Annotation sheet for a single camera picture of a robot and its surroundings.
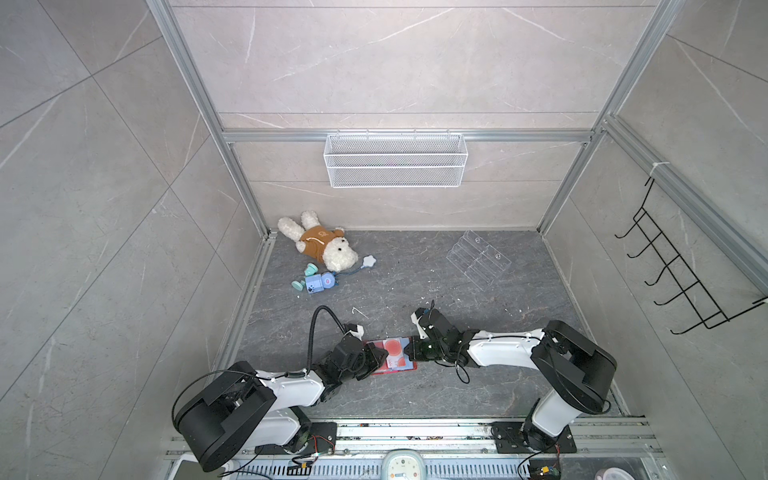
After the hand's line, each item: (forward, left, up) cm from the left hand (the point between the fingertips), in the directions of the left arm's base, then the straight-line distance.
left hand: (391, 348), depth 85 cm
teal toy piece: (+30, +28, -1) cm, 41 cm away
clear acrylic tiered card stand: (+30, -32, +2) cm, 44 cm away
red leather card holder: (-2, -2, -3) cm, 4 cm away
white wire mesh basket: (+56, +7, +25) cm, 62 cm away
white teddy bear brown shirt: (+38, +24, +5) cm, 45 cm away
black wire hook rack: (-2, -66, +28) cm, 72 cm away
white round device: (-28, -2, -1) cm, 28 cm away
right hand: (+1, -4, -3) cm, 5 cm away
